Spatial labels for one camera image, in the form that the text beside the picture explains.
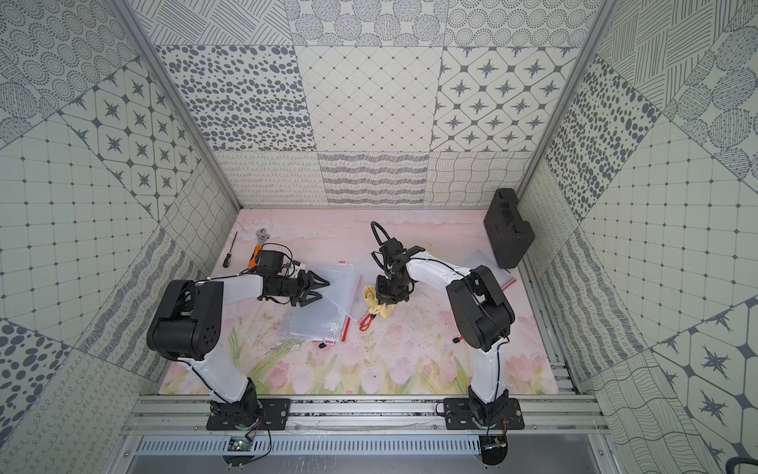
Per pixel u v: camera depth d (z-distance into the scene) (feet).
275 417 2.40
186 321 1.63
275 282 2.64
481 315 1.66
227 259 3.42
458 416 2.40
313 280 2.87
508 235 3.12
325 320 3.01
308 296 2.90
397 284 2.62
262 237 3.64
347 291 3.16
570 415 2.51
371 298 2.89
